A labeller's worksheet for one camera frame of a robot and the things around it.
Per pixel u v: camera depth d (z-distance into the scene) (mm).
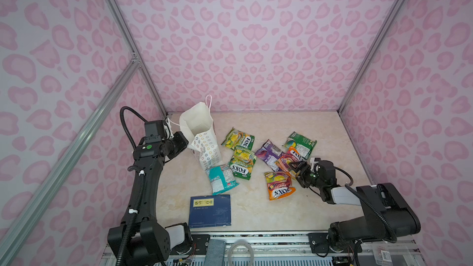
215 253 691
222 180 879
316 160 882
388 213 441
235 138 1036
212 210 824
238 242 746
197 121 962
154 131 584
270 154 970
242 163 951
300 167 822
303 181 822
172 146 652
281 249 722
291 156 952
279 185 857
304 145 1007
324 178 728
